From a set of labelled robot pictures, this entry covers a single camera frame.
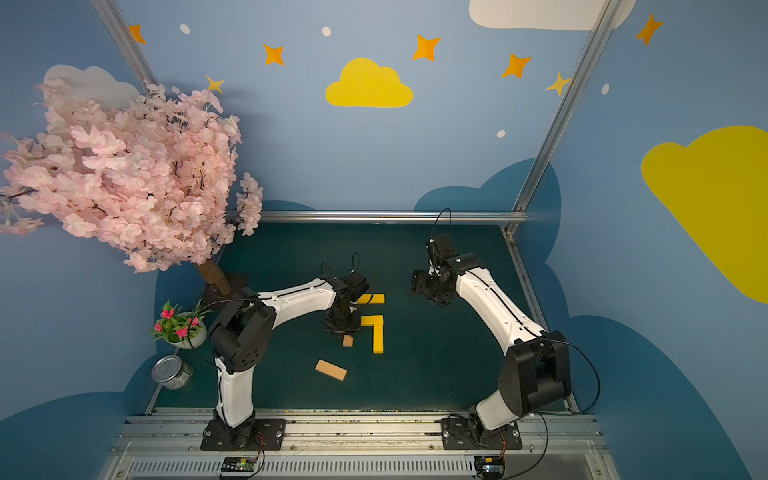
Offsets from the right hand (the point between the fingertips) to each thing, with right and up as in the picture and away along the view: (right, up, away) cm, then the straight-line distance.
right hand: (424, 288), depth 86 cm
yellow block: (-14, -11, +7) cm, 19 cm away
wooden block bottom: (-27, -23, -1) cm, 36 cm away
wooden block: (-23, -17, +5) cm, 29 cm away
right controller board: (+15, -43, -13) cm, 47 cm away
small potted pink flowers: (-66, -11, -6) cm, 67 cm away
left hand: (-21, -14, +6) cm, 26 cm away
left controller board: (-47, -41, -14) cm, 64 cm away
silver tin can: (-68, -21, -7) cm, 72 cm away
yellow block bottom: (-14, -16, +5) cm, 22 cm away
